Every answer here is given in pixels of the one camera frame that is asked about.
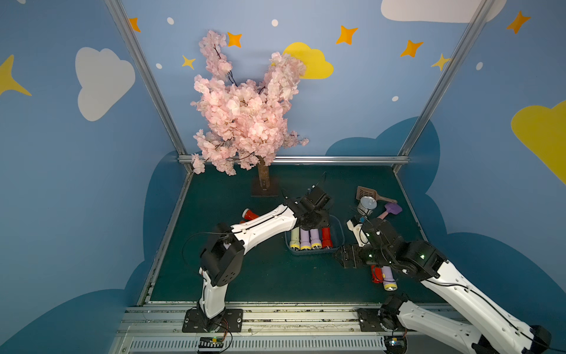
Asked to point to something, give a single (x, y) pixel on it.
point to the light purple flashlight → (305, 240)
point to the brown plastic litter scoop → (364, 192)
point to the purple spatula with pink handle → (390, 208)
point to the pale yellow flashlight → (295, 241)
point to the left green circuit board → (211, 342)
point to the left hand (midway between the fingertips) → (328, 218)
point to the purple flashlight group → (315, 238)
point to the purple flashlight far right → (389, 282)
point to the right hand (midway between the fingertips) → (346, 250)
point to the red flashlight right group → (376, 274)
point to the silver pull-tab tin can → (367, 205)
